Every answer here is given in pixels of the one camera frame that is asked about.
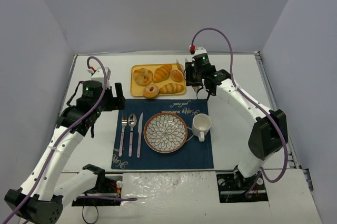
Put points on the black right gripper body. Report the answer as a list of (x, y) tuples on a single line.
[(188, 74)]

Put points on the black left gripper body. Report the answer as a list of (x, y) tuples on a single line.
[(116, 100)]

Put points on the small oval bun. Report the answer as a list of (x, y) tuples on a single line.
[(176, 76)]

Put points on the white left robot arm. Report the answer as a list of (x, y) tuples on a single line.
[(38, 199)]

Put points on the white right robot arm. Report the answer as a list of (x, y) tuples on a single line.
[(269, 128)]

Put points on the twisted round bread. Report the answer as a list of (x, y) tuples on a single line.
[(143, 76)]

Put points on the yellow tray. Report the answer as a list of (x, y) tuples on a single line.
[(136, 90)]

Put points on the small striped croissant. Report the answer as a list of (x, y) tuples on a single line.
[(171, 88)]

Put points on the glazed donut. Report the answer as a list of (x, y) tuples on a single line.
[(151, 91)]

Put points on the large striped croissant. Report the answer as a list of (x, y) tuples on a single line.
[(162, 73)]

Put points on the white mug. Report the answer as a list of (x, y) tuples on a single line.
[(201, 125)]

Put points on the blue placemat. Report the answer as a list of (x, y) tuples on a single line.
[(192, 155)]

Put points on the patterned ceramic plate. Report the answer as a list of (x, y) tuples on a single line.
[(165, 132)]

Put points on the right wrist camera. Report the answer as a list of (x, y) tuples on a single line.
[(197, 50)]

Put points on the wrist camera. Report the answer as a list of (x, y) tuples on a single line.
[(98, 75), (197, 50)]

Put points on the fork with pink handle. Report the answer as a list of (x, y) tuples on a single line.
[(123, 124)]

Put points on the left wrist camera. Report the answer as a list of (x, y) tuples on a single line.
[(98, 75)]

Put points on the spoon with pink handle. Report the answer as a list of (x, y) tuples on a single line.
[(132, 121)]

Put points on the knife with pink handle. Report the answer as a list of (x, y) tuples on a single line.
[(140, 124)]

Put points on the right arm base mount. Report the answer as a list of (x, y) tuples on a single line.
[(234, 188)]

